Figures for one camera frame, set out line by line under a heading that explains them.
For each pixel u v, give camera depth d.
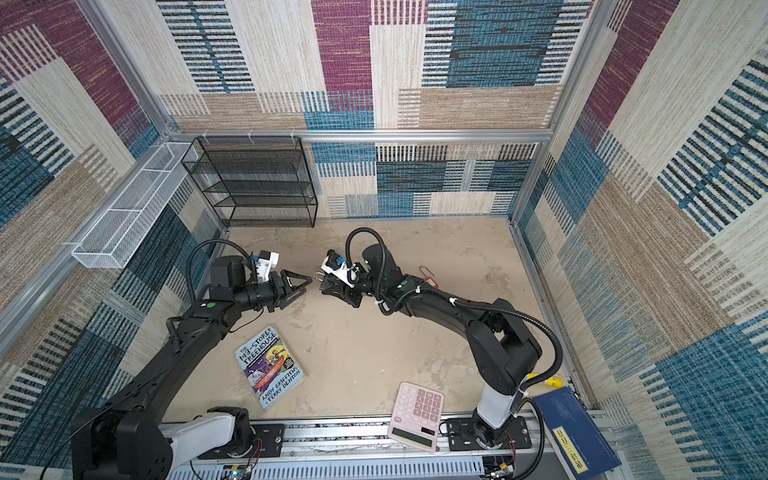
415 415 0.76
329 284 0.81
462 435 0.73
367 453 0.73
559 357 0.43
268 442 0.73
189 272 0.69
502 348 0.46
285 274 0.71
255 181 1.10
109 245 0.70
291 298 0.76
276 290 0.69
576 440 0.72
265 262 0.74
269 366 0.83
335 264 0.69
